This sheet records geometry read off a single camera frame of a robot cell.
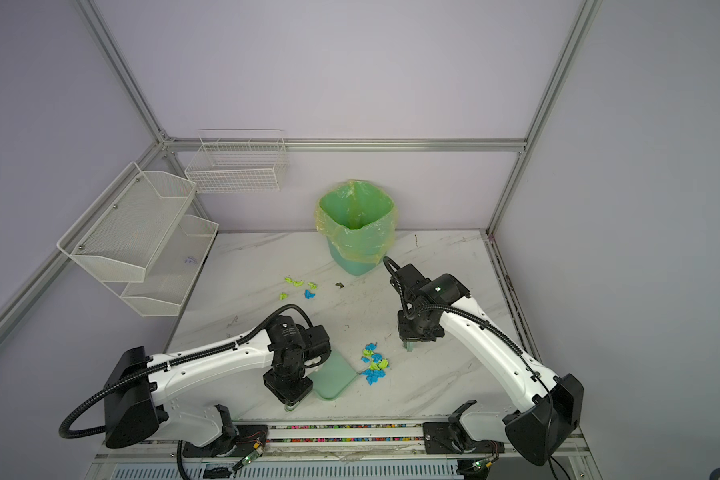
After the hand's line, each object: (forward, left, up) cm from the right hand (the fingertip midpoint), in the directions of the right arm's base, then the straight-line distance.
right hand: (407, 333), depth 74 cm
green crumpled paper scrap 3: (+26, +31, -16) cm, 43 cm away
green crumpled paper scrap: (+27, +37, -15) cm, 48 cm away
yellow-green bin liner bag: (+48, +14, -3) cm, 50 cm away
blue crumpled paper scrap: (+22, +32, -16) cm, 42 cm away
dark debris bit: (+27, +21, -16) cm, 38 cm away
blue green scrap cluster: (-2, +8, -15) cm, 17 cm away
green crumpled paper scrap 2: (+21, +40, -16) cm, 48 cm away
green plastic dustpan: (-7, +20, -13) cm, 25 cm away
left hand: (-16, +30, -6) cm, 34 cm away
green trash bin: (+33, +17, -14) cm, 40 cm away
